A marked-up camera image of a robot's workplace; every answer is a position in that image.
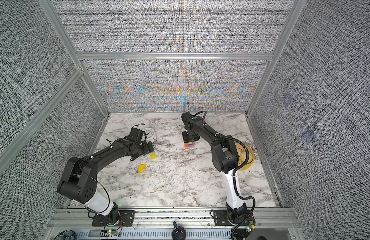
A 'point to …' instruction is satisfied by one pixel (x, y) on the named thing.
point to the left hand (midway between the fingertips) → (148, 151)
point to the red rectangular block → (190, 144)
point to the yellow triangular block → (141, 168)
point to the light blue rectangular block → (193, 147)
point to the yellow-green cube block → (153, 156)
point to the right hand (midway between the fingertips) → (189, 139)
